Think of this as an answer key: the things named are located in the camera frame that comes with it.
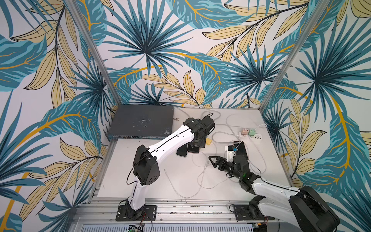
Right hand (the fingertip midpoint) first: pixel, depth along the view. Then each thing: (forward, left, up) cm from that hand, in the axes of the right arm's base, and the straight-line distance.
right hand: (206, 163), depth 82 cm
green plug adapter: (+22, -34, -2) cm, 40 cm away
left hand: (+8, +6, +8) cm, 13 cm away
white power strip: (+20, -37, -6) cm, 43 cm away
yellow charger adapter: (+18, -4, -5) cm, 19 cm away
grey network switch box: (+35, +42, -3) cm, 55 cm away
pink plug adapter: (+22, -29, -1) cm, 37 cm away
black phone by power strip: (+12, -26, -9) cm, 30 cm away
